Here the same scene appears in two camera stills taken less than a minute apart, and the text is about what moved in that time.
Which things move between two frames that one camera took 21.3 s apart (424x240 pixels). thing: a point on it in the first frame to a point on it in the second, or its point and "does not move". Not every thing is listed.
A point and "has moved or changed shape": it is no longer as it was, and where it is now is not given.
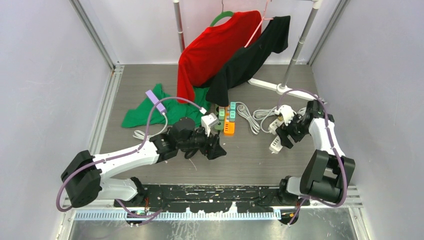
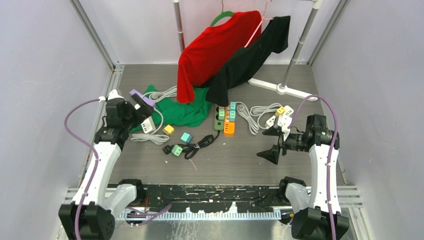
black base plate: [254, 198] does not move
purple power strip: [154, 99] to [144, 99]
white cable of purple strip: [142, 135] has moved or changed shape
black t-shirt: [236, 67] does not move
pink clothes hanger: [259, 24] does not move
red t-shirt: [203, 57] does not move
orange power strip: [229, 126] does not move
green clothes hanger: [220, 16] does not move
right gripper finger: [285, 141] to [272, 155]
